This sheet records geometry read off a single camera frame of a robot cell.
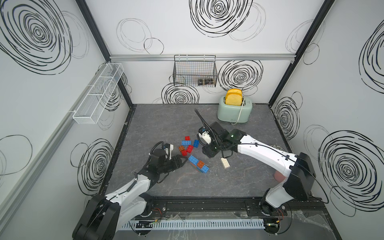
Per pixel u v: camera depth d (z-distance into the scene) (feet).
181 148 3.08
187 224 2.53
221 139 1.96
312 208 2.46
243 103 3.22
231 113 3.25
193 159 2.72
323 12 2.41
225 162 2.90
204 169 2.62
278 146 3.00
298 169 1.38
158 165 2.15
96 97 2.48
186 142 3.16
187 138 3.20
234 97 3.16
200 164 2.60
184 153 3.00
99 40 2.71
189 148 3.08
